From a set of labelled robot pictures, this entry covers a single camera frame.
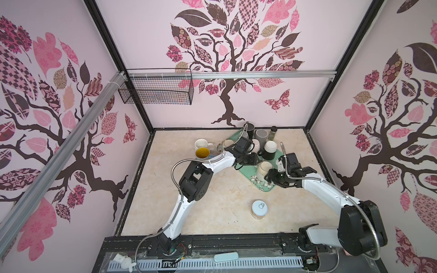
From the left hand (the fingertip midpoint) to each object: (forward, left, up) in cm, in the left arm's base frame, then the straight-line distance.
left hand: (257, 162), depth 95 cm
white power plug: (-47, +60, -3) cm, 76 cm away
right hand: (-10, -4, +2) cm, 11 cm away
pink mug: (+10, -1, +2) cm, 10 cm away
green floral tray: (-3, +4, -4) cm, 7 cm away
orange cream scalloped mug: (+7, +32, -1) cm, 33 cm away
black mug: (+25, +1, +2) cm, 25 cm away
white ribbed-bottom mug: (+13, +32, +1) cm, 35 cm away
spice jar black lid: (+22, -13, 0) cm, 26 cm away
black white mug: (+6, -7, +1) cm, 9 cm away
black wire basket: (+34, +56, +28) cm, 71 cm away
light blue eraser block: (-45, +21, -3) cm, 50 cm away
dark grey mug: (+16, -4, +6) cm, 17 cm away
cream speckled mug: (-6, -2, +3) cm, 7 cm away
